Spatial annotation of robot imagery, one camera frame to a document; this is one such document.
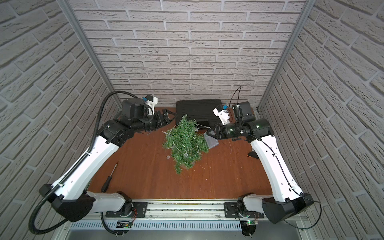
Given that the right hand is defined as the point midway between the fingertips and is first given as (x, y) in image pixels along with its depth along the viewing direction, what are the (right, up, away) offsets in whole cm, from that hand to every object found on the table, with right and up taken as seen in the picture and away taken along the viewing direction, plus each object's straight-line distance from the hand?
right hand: (212, 133), depth 67 cm
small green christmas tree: (-12, -5, -4) cm, 13 cm away
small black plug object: (+30, -16, +27) cm, 43 cm away
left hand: (-16, +8, -2) cm, 18 cm away
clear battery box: (0, -4, -2) cm, 4 cm away
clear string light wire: (-12, -9, -3) cm, 15 cm away
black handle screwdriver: (-58, -29, +16) cm, 66 cm away
